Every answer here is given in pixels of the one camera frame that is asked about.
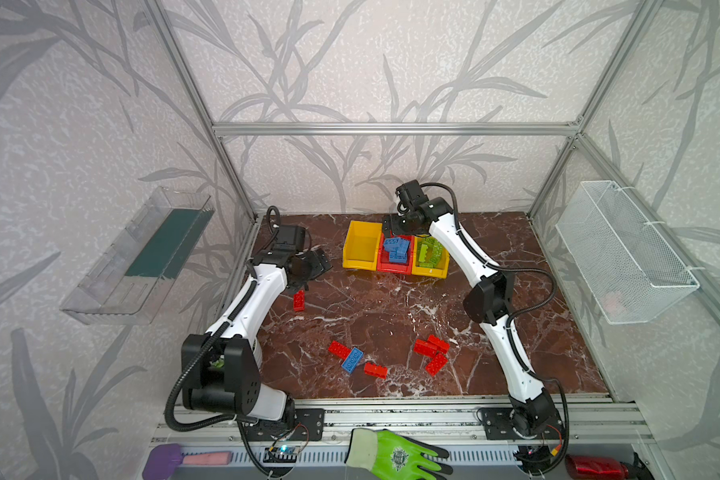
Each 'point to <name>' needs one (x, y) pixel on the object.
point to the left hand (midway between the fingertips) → (324, 260)
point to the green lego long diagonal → (422, 252)
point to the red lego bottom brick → (373, 369)
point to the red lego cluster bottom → (438, 362)
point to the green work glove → (386, 455)
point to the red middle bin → (384, 264)
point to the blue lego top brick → (402, 245)
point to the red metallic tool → (594, 468)
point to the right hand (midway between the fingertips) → (395, 218)
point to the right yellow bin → (441, 271)
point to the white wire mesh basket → (632, 276)
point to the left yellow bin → (361, 245)
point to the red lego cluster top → (439, 344)
